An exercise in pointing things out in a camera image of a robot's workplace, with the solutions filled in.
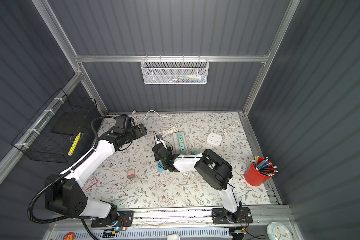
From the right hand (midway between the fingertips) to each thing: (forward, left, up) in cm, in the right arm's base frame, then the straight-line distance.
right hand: (160, 148), depth 93 cm
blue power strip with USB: (-10, -1, -5) cm, 11 cm away
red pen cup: (-19, -52, +1) cm, 56 cm away
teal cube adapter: (-2, -14, 0) cm, 14 cm away
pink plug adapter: (-15, +16, -4) cm, 22 cm away
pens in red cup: (-14, -58, +4) cm, 60 cm away
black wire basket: (-3, +46, +22) cm, 51 cm away
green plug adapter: (+2, -14, 0) cm, 14 cm away
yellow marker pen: (-12, +36, +22) cm, 44 cm away
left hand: (+4, +10, +13) cm, 17 cm away
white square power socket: (+10, -36, -5) cm, 38 cm away
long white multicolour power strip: (+9, -12, 0) cm, 15 cm away
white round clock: (-42, -59, -5) cm, 73 cm away
